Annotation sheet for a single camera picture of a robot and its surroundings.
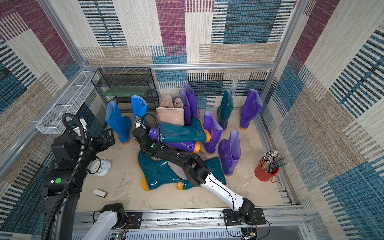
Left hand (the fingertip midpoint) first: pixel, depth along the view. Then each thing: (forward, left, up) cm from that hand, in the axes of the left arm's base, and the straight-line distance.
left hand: (103, 132), depth 64 cm
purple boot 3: (-1, -56, -17) cm, 58 cm away
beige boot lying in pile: (-6, -30, -26) cm, 40 cm away
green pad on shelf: (+37, +4, -7) cm, 38 cm away
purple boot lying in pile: (+2, -36, -15) cm, 39 cm away
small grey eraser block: (-15, +11, -31) cm, 36 cm away
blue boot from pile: (+22, -9, -5) cm, 24 cm away
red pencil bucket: (-9, -75, -29) cm, 81 cm away
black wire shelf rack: (+52, +14, -12) cm, 55 cm away
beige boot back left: (+32, -22, -12) cm, 40 cm away
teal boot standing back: (+25, -57, -9) cm, 63 cm away
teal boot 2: (-7, -18, -29) cm, 35 cm away
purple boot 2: (+8, -48, -8) cm, 49 cm away
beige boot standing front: (+18, -26, -10) cm, 33 cm away
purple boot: (+29, -38, -8) cm, 48 cm away
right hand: (+22, -7, -20) cm, 31 cm away
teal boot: (+11, -38, -15) cm, 42 cm away
